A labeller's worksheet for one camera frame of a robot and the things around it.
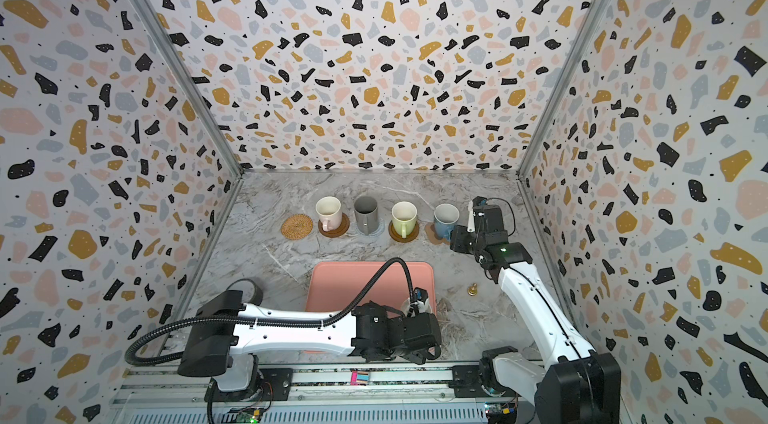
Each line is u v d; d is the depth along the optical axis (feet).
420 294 2.18
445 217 3.29
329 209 3.30
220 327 1.51
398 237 3.29
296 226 3.45
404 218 3.12
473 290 2.90
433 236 3.38
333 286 3.04
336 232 3.37
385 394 2.40
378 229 3.39
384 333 1.66
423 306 2.16
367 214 3.11
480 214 2.02
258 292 2.88
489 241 2.03
